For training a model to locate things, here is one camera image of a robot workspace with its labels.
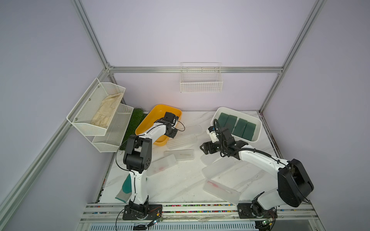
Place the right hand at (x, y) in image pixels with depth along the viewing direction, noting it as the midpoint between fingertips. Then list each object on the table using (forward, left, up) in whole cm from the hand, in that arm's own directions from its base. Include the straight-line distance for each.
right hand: (207, 147), depth 87 cm
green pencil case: (+30, -16, -8) cm, 35 cm away
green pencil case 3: (+22, -28, -9) cm, 37 cm away
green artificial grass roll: (+30, +50, -2) cm, 58 cm away
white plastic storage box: (+16, -39, -9) cm, 43 cm away
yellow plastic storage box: (+37, +38, -6) cm, 53 cm away
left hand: (+15, +24, -5) cm, 29 cm away
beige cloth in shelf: (+9, +58, +21) cm, 62 cm away
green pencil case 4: (+17, -34, -8) cm, 39 cm away
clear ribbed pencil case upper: (-3, -2, -10) cm, 11 cm away
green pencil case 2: (+26, -22, -8) cm, 35 cm away
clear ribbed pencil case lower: (-8, -6, -12) cm, 16 cm away
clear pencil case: (-7, +29, -8) cm, 31 cm away
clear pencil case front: (-23, -7, -10) cm, 26 cm away
